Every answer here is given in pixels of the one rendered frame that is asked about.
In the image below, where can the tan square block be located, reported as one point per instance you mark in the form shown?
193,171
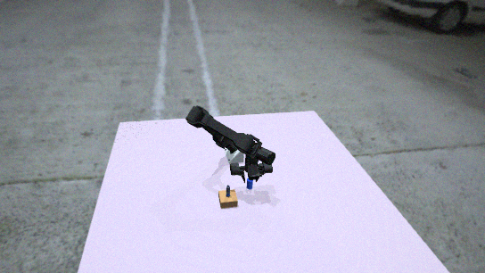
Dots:
227,202

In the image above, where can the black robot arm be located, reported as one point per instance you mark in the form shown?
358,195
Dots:
232,141

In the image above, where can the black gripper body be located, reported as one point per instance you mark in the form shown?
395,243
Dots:
235,169

